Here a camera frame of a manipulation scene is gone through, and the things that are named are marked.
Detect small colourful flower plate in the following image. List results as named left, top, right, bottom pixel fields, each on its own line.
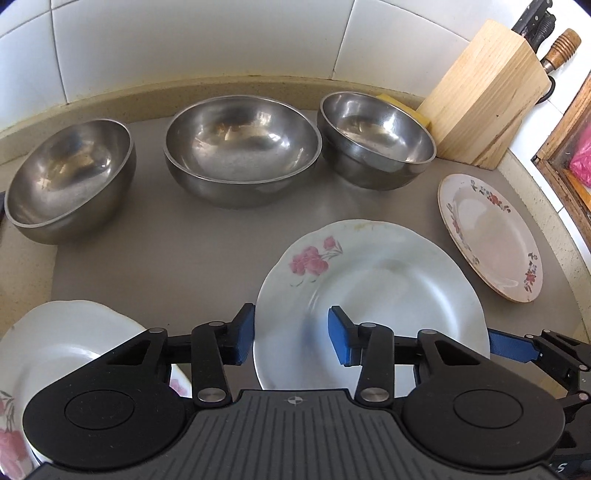
left=437, top=174, right=543, bottom=303

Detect pink flower plate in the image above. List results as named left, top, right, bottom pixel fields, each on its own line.
left=253, top=220, right=490, bottom=390
left=1, top=300, right=200, bottom=479

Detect wooden window frame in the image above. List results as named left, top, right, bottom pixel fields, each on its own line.
left=534, top=76, right=590, bottom=247

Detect steel bowl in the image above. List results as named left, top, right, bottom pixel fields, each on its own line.
left=163, top=95, right=322, bottom=208
left=4, top=119, right=136, bottom=245
left=317, top=91, right=437, bottom=191

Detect wooden knife block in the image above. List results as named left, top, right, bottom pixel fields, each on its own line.
left=419, top=20, right=550, bottom=170

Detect pink plastic bag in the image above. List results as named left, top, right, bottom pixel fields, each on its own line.
left=569, top=133, right=591, bottom=187

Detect black scissors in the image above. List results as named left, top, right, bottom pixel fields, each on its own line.
left=536, top=76, right=556, bottom=105

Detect yellow green sponge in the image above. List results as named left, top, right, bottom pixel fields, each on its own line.
left=378, top=94, right=431, bottom=130

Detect wooden handled knife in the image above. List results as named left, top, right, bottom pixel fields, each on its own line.
left=541, top=28, right=581, bottom=74

